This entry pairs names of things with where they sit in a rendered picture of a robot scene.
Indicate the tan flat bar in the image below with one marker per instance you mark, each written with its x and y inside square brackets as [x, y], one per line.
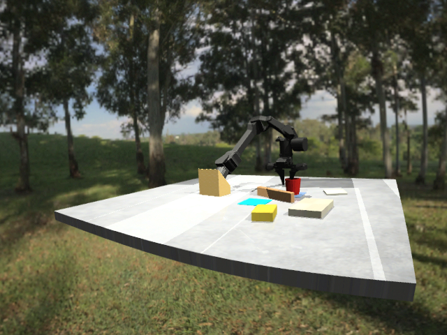
[276, 194]

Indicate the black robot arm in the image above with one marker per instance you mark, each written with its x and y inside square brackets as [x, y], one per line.
[231, 159]

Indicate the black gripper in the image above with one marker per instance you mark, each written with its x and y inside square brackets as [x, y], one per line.
[280, 171]

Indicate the red cup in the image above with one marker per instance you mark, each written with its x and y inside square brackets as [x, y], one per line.
[293, 185]

